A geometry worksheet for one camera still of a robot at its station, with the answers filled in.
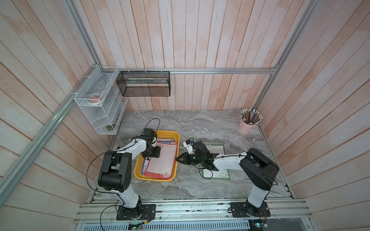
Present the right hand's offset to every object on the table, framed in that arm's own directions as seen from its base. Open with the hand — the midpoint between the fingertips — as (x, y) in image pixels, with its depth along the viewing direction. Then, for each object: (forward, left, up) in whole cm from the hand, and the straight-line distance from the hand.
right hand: (176, 159), depth 86 cm
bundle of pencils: (+32, -53, +4) cm, 62 cm away
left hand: (+5, +15, -5) cm, 16 cm away
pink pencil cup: (+28, -49, -3) cm, 56 cm away
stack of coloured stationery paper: (+18, +13, -7) cm, 24 cm away
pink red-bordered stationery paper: (-3, +8, -5) cm, 10 cm away
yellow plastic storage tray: (-2, +23, -4) cm, 24 cm away
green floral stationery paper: (+13, -28, -8) cm, 32 cm away
